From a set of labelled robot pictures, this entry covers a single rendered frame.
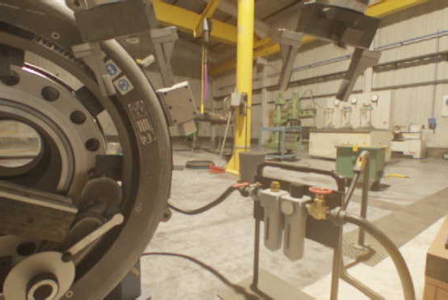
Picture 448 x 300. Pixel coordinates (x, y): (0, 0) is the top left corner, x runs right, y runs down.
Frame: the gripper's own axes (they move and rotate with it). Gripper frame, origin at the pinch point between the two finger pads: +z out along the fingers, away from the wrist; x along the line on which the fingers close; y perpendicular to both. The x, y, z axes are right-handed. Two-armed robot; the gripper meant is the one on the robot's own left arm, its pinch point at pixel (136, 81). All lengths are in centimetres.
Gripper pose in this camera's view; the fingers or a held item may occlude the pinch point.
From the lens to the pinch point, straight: 51.4
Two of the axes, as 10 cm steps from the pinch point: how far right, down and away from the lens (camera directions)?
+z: 1.5, 8.8, 4.5
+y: 1.2, -4.6, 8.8
